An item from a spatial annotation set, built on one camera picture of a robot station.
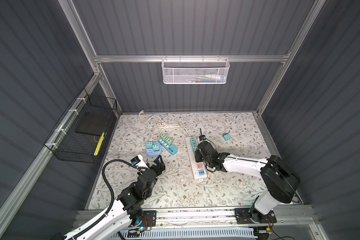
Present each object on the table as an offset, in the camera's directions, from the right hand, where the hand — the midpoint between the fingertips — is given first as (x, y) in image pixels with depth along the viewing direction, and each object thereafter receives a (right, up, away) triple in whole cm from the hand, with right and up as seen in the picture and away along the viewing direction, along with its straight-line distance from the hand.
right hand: (197, 152), depth 90 cm
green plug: (-22, +9, +8) cm, 25 cm away
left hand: (-23, -2, -13) cm, 26 cm away
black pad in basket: (-56, +18, -15) cm, 60 cm away
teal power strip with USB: (-16, +1, +6) cm, 18 cm away
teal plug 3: (-26, +3, +3) cm, 26 cm away
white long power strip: (0, -9, -3) cm, 10 cm away
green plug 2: (-19, +6, +6) cm, 21 cm away
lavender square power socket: (-29, -1, +4) cm, 30 cm away
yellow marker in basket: (-48, +5, -23) cm, 54 cm away
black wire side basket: (-61, +11, -18) cm, 64 cm away
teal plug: (+22, +9, +14) cm, 28 cm away
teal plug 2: (-31, +4, +3) cm, 31 cm away
